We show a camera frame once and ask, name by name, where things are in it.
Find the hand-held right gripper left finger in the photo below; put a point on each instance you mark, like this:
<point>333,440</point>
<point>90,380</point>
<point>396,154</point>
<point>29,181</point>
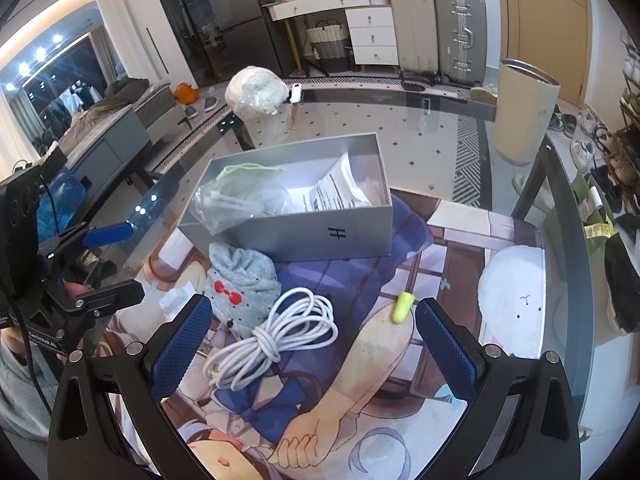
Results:
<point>185,350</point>

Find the clear bag with green cloth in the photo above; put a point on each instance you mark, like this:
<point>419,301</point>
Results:
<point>240,197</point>

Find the grey bed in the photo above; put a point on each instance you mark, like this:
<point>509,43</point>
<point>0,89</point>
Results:
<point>115,130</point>

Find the beige cylinder bin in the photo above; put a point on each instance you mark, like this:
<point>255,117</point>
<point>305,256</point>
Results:
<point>522,115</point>

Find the white suitcase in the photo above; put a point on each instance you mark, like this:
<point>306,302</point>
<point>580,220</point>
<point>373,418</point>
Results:
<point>412,30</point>

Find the woven basket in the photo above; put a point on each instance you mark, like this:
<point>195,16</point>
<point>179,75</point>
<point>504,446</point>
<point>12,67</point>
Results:
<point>327,40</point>

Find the grey slipper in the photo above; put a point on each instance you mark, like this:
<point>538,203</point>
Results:
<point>210,103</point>
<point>190,112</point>

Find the white desk with drawers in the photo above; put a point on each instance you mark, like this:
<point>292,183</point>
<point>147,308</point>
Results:
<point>370,25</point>

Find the orange bag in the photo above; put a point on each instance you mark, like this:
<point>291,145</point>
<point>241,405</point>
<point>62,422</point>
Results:
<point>184,94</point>

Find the person's left hand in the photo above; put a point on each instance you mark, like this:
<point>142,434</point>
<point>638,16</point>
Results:
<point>75,288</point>

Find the blue plastic bag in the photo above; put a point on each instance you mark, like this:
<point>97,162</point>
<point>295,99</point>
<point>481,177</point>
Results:
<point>60,205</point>

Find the printed cartoon desk mat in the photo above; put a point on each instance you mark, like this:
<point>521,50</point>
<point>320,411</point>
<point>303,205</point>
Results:
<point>400,240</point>

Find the white plastic wrapper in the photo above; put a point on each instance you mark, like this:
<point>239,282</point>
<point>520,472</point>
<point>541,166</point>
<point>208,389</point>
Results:
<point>177,297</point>

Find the dark window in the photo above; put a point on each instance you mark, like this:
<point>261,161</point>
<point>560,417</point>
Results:
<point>55,90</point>

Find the beige wooden door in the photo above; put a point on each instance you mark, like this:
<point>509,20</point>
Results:
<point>550,20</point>

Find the shoes on floor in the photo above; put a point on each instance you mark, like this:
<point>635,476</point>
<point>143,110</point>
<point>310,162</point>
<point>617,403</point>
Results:
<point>580,135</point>

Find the grey sock with red bow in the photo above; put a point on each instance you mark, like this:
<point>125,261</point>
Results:
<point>242,280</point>

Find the metal shoe rack with shoes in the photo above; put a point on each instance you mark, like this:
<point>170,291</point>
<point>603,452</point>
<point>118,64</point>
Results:
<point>630,130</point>

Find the dark glass cabinet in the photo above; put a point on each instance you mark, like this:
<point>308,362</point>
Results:
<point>185,35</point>

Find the white bundle in plastic bag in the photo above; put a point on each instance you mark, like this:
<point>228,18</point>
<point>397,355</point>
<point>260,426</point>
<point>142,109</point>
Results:
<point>255,92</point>

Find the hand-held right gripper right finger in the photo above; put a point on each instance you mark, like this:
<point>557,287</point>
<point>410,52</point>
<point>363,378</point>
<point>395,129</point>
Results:
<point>447,350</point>

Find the black cloth bag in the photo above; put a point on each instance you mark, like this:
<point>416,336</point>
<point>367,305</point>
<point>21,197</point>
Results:
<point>622,285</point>

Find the silver aluminium suitcase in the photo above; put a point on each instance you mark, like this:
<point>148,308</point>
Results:
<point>460,40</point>

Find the yellow foam earplug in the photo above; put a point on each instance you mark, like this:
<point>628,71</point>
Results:
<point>402,308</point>

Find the silver cardboard box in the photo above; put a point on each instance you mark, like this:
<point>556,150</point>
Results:
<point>285,235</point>

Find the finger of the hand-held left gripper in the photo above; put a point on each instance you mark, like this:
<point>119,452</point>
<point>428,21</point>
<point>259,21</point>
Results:
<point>112,292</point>
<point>107,234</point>

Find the grey fridge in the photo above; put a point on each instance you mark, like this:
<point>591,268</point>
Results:
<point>240,20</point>

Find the green paper bag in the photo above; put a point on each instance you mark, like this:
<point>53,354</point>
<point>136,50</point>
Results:
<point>595,220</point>

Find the clear bag with printed paper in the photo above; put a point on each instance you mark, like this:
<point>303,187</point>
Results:
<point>335,190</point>

